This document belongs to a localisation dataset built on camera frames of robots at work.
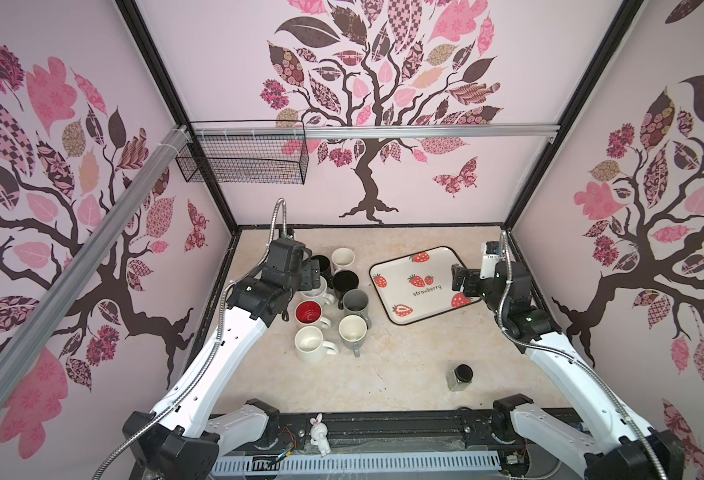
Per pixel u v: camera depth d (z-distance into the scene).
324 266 0.97
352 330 0.89
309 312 0.92
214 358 0.42
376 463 0.70
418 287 1.02
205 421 0.40
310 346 0.87
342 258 1.04
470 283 0.69
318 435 0.71
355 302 0.90
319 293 0.91
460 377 0.74
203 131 0.91
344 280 0.93
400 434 0.75
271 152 0.95
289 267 0.54
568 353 0.48
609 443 0.41
